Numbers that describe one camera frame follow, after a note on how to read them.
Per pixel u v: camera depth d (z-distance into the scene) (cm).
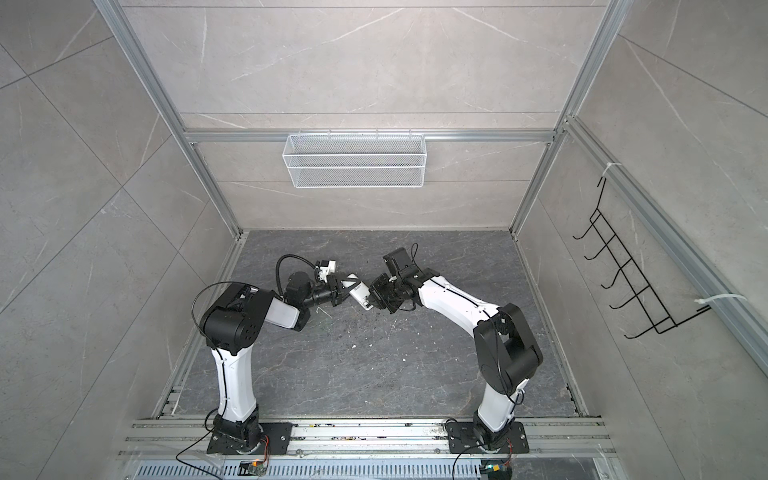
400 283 68
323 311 97
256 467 70
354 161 101
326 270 92
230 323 55
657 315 61
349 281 91
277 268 86
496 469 71
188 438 75
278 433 74
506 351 46
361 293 90
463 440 73
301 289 80
